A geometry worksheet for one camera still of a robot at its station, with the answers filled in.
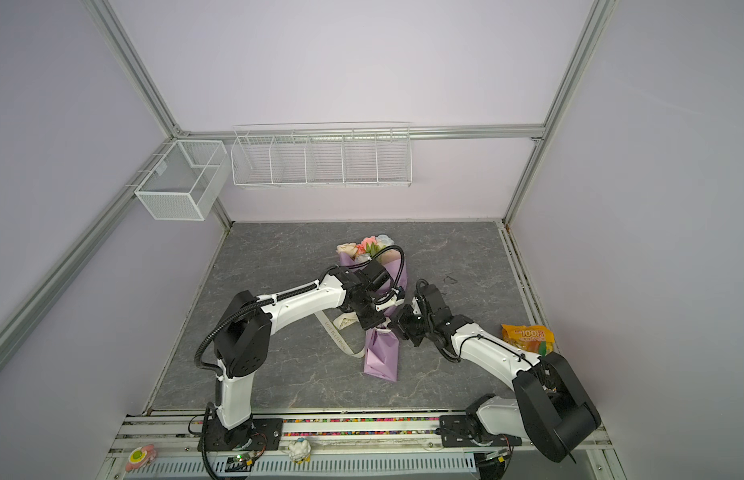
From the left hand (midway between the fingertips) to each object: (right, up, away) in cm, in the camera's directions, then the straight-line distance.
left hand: (376, 322), depth 87 cm
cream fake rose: (-10, +22, +18) cm, 30 cm away
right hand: (+3, 0, -3) cm, 4 cm away
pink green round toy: (-53, -26, -20) cm, 62 cm away
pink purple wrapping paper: (+2, -6, -4) cm, 7 cm away
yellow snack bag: (+44, -4, -4) cm, 44 cm away
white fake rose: (+2, +24, +21) cm, 32 cm away
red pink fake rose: (-6, +22, +19) cm, 30 cm away
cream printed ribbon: (-12, -2, +4) cm, 13 cm away
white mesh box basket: (-62, +43, +10) cm, 77 cm away
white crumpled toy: (-17, -24, -20) cm, 36 cm away
